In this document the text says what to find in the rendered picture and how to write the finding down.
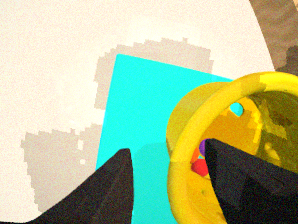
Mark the red marble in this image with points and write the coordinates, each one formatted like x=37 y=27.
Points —
x=200 y=168

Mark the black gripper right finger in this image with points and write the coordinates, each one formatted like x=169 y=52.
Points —
x=250 y=190

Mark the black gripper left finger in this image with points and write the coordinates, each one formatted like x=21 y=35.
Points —
x=106 y=197

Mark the yellow cup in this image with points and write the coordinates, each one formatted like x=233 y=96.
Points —
x=267 y=128

